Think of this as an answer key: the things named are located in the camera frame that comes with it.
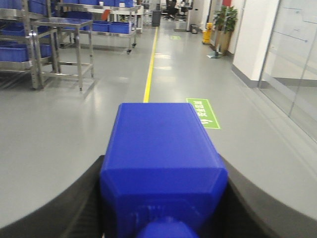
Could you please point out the green plant in tan pot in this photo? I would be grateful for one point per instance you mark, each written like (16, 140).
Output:
(225, 17)

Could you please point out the bare steel table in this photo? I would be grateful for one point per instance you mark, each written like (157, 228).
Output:
(62, 22)

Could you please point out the row of blue bins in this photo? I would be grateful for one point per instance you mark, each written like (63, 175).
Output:
(119, 27)
(12, 53)

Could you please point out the blue plastic box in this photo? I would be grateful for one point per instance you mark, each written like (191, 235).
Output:
(161, 148)

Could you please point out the steel rack on castors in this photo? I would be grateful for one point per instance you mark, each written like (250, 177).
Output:
(116, 9)
(30, 69)

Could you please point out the small grey waste basket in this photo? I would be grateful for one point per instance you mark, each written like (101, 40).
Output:
(195, 29)

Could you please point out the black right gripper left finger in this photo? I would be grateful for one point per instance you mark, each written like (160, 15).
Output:
(62, 213)

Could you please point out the black trash bin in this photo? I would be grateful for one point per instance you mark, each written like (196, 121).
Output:
(156, 18)

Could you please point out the black office chair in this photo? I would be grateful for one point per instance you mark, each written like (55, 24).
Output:
(171, 8)

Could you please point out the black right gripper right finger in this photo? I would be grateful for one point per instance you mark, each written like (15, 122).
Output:
(260, 213)

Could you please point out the yellow mop bucket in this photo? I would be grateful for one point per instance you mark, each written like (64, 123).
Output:
(208, 34)

